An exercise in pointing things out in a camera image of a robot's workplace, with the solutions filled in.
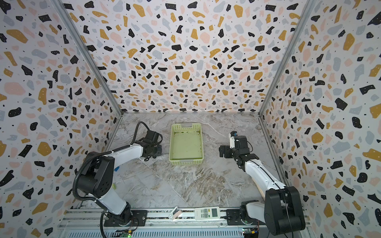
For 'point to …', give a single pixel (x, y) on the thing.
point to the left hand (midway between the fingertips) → (159, 150)
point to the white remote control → (207, 213)
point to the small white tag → (174, 213)
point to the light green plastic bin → (186, 144)
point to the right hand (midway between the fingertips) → (227, 147)
